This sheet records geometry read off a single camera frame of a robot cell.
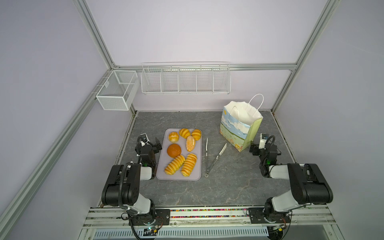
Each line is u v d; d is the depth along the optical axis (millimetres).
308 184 466
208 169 888
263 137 808
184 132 1023
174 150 939
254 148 846
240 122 792
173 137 997
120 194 423
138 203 547
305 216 754
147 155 690
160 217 736
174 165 879
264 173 708
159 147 869
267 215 680
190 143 962
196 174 868
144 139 778
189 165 870
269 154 705
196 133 1026
